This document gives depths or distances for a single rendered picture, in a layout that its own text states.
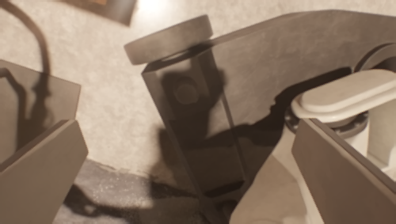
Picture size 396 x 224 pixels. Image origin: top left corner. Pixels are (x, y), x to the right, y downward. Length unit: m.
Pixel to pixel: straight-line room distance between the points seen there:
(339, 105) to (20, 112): 0.81
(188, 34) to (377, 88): 0.34
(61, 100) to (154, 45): 0.39
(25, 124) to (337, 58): 0.89
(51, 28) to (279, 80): 0.59
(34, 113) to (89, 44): 0.28
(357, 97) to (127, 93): 0.55
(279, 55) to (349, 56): 0.18
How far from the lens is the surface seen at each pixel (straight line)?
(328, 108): 0.38
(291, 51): 0.48
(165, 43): 0.38
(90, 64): 0.63
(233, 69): 0.44
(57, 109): 0.71
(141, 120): 0.65
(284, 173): 0.33
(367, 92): 0.42
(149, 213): 0.91
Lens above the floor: 0.58
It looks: 66 degrees down
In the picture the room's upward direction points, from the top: 163 degrees clockwise
